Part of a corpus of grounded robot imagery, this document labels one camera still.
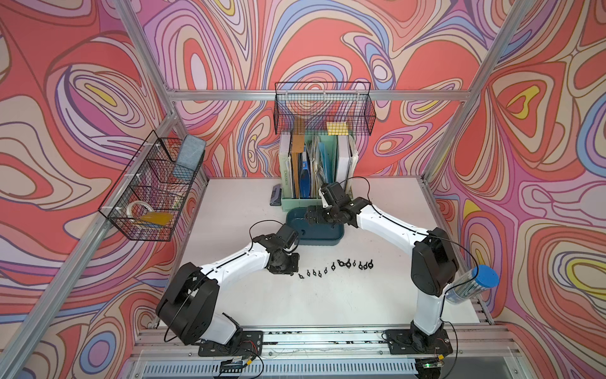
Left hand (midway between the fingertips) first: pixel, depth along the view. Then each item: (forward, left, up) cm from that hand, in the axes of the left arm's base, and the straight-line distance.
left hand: (297, 269), depth 85 cm
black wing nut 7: (+4, -28, -4) cm, 29 cm away
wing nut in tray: (-1, -1, -5) cm, 5 cm away
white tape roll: (+9, +48, +27) cm, 56 cm away
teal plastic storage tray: (+16, -11, -2) cm, 20 cm away
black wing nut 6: (+3, -27, -5) cm, 27 cm away
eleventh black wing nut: (0, -4, -4) cm, 6 cm away
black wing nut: (+3, -14, -4) cm, 15 cm away
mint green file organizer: (+41, -10, +22) cm, 47 cm away
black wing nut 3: (0, -8, -5) cm, 10 cm away
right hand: (+16, -8, +8) cm, 19 cm away
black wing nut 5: (+3, -24, -5) cm, 25 cm away
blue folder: (+34, -3, +12) cm, 36 cm away
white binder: (+36, -18, +19) cm, 45 cm away
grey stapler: (+34, +11, 0) cm, 35 cm away
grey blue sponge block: (+29, +37, +30) cm, 56 cm away
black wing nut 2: (+1, -11, -4) cm, 11 cm away
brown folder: (+33, 0, +30) cm, 45 cm away
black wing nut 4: (0, -6, -4) cm, 8 cm away
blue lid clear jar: (-9, -54, +15) cm, 57 cm away
